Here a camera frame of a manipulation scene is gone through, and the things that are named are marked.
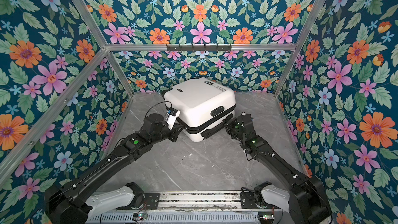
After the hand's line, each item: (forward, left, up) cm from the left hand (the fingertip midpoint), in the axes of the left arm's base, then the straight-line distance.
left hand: (184, 123), depth 73 cm
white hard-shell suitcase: (+7, -10, +6) cm, 13 cm away
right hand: (+4, -18, -4) cm, 19 cm away
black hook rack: (+46, -8, +11) cm, 48 cm away
